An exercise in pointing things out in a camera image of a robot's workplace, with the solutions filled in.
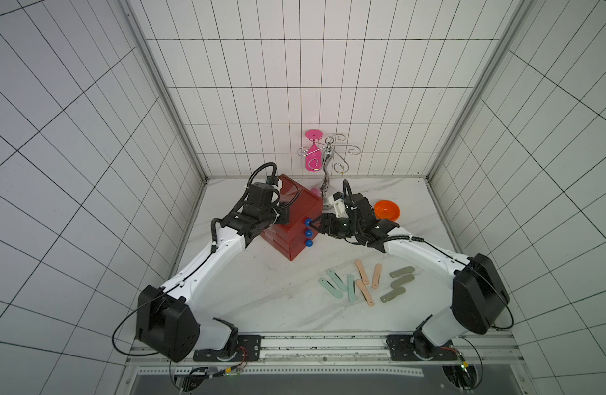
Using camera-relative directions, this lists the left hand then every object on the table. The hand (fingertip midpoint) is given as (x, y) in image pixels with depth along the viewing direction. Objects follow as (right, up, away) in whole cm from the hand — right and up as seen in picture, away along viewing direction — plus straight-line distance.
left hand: (284, 212), depth 81 cm
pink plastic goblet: (+11, +23, +21) cm, 33 cm away
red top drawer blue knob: (+7, +2, -2) cm, 8 cm away
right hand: (+10, -2, +1) cm, 11 cm away
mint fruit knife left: (+18, -28, +2) cm, 34 cm away
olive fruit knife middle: (+41, -26, +6) cm, 49 cm away
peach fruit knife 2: (+34, -23, +7) cm, 41 cm away
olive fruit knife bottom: (+38, -29, +2) cm, 48 cm away
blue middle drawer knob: (+8, -8, +4) cm, 12 cm away
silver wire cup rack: (+15, +23, +8) cm, 29 cm away
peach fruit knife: (+28, -23, +7) cm, 37 cm away
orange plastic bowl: (+42, 0, +22) cm, 48 cm away
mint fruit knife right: (+23, -28, +3) cm, 37 cm away
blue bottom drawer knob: (+8, -12, +10) cm, 18 cm away
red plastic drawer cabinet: (+2, -9, -2) cm, 9 cm away
